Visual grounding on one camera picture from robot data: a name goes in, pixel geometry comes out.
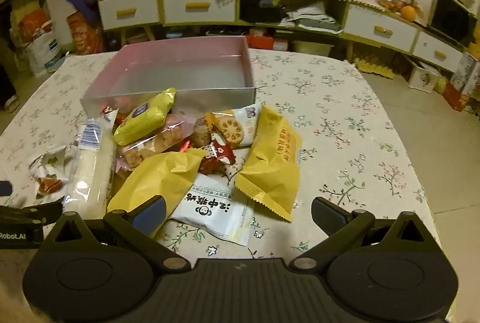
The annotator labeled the yellow egg tray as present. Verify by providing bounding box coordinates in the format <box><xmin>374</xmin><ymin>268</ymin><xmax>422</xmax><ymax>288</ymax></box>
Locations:
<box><xmin>354</xmin><ymin>53</ymin><xmax>396</xmax><ymax>79</ymax></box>

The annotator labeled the lotus root print packet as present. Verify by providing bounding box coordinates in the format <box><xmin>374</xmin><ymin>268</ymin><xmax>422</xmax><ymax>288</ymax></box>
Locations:
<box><xmin>205</xmin><ymin>104</ymin><xmax>263</xmax><ymax>149</ymax></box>

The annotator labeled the large yellow packet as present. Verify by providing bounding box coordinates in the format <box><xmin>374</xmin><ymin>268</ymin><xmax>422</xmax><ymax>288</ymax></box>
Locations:
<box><xmin>235</xmin><ymin>104</ymin><xmax>304</xmax><ymax>222</ymax></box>

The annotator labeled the long clear rice cracker packet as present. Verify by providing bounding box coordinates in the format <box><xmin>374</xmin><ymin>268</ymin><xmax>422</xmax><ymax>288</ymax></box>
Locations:
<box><xmin>65</xmin><ymin>113</ymin><xmax>118</xmax><ymax>215</ymax></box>

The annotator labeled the yellow packet blue label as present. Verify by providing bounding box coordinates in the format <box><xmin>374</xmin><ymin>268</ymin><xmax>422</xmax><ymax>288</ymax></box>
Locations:
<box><xmin>113</xmin><ymin>88</ymin><xmax>177</xmax><ymax>147</ymax></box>

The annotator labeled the white packet black print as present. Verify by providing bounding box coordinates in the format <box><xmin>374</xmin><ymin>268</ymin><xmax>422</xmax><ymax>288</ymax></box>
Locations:
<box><xmin>170</xmin><ymin>173</ymin><xmax>256</xmax><ymax>246</ymax></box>

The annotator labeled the clear biscuit packet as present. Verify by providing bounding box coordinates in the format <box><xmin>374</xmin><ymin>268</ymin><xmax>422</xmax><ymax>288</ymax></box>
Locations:
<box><xmin>118</xmin><ymin>115</ymin><xmax>196</xmax><ymax>171</ymax></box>

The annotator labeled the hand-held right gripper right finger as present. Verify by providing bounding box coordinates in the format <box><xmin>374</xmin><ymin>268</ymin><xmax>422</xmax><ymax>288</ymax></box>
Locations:
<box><xmin>290</xmin><ymin>197</ymin><xmax>443</xmax><ymax>271</ymax></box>

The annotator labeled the white printed cardboard box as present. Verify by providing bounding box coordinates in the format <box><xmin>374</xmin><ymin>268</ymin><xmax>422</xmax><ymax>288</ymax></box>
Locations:
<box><xmin>407</xmin><ymin>59</ymin><xmax>443</xmax><ymax>94</ymax></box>

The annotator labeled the low wooden cabinet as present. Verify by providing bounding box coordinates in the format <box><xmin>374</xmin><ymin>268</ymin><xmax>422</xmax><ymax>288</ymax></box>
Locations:
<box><xmin>236</xmin><ymin>0</ymin><xmax>466</xmax><ymax>73</ymax></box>

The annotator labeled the silver box pink inside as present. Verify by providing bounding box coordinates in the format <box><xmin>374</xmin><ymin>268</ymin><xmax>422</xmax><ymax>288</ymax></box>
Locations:
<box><xmin>80</xmin><ymin>36</ymin><xmax>257</xmax><ymax>114</ymax></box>

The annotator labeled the brown round snack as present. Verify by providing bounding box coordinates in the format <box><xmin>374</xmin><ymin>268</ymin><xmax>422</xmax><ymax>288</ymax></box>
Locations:
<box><xmin>193</xmin><ymin>118</ymin><xmax>214</xmax><ymax>148</ymax></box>

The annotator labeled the plain yellow packet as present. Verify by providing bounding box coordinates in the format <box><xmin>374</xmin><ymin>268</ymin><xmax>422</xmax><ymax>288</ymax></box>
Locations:
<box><xmin>107</xmin><ymin>149</ymin><xmax>207</xmax><ymax>238</ymax></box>

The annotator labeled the folded clothes pile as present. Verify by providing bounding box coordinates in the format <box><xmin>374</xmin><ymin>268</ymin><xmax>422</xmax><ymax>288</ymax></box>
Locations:
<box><xmin>280</xmin><ymin>3</ymin><xmax>344</xmax><ymax>34</ymax></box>

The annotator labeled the red printed bag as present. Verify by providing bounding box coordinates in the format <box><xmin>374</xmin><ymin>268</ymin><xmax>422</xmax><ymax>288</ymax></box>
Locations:
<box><xmin>67</xmin><ymin>11</ymin><xmax>106</xmax><ymax>55</ymax></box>

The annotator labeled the white drawer wooden handle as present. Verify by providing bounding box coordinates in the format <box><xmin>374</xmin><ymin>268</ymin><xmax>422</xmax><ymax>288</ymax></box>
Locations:
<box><xmin>162</xmin><ymin>0</ymin><xmax>238</xmax><ymax>25</ymax></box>
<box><xmin>413</xmin><ymin>32</ymin><xmax>464</xmax><ymax>72</ymax></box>
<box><xmin>99</xmin><ymin>0</ymin><xmax>161</xmax><ymax>30</ymax></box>
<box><xmin>344</xmin><ymin>4</ymin><xmax>419</xmax><ymax>55</ymax></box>

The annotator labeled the white sack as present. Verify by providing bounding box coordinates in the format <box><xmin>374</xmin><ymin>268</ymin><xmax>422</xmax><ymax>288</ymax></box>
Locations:
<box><xmin>23</xmin><ymin>29</ymin><xmax>63</xmax><ymax>77</ymax></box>

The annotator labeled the red packet white flower print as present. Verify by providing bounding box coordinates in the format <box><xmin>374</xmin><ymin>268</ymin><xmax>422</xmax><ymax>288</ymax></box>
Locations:
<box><xmin>178</xmin><ymin>134</ymin><xmax>236</xmax><ymax>176</ymax></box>

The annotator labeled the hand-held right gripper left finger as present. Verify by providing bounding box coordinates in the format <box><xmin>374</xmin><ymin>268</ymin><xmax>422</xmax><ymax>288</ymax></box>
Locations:
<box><xmin>47</xmin><ymin>196</ymin><xmax>192</xmax><ymax>271</ymax></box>

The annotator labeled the small red white candy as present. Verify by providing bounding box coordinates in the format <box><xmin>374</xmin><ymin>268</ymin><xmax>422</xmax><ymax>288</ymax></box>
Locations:
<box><xmin>100</xmin><ymin>105</ymin><xmax>126</xmax><ymax>123</ymax></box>

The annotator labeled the black microwave oven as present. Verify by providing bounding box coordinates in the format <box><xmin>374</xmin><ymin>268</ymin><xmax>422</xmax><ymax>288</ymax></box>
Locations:
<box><xmin>428</xmin><ymin>0</ymin><xmax>478</xmax><ymax>47</ymax></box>

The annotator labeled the white packet red dates print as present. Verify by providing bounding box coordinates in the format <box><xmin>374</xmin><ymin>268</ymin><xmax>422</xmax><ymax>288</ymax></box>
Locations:
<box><xmin>29</xmin><ymin>146</ymin><xmax>73</xmax><ymax>201</ymax></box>

